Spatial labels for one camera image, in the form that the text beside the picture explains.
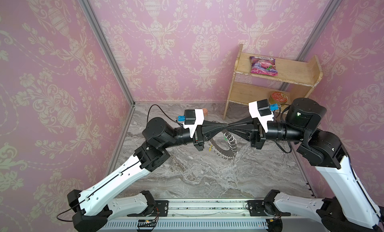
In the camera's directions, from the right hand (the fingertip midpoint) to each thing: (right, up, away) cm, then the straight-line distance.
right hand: (229, 126), depth 46 cm
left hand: (-2, -1, -2) cm, 3 cm away
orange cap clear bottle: (-4, +6, +55) cm, 56 cm away
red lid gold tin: (+39, +14, +44) cm, 61 cm away
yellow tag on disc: (-5, -9, +11) cm, 15 cm away
